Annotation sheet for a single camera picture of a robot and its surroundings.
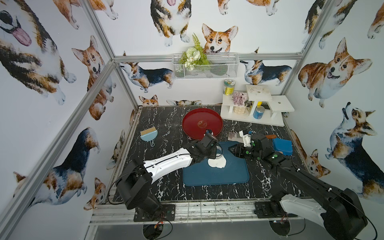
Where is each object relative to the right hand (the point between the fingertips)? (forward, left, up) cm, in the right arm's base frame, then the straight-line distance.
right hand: (233, 144), depth 80 cm
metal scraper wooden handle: (+3, -2, +3) cm, 4 cm away
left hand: (+1, +10, -4) cm, 11 cm away
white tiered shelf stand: (+30, -33, -3) cm, 45 cm away
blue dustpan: (+9, -36, -17) cm, 41 cm away
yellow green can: (+42, -2, +5) cm, 42 cm away
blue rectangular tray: (-10, +18, -16) cm, 25 cm away
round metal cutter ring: (+1, +7, -3) cm, 8 cm away
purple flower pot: (+29, -7, +5) cm, 30 cm away
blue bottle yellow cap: (+31, -24, -9) cm, 40 cm away
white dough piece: (-3, +6, -15) cm, 16 cm away
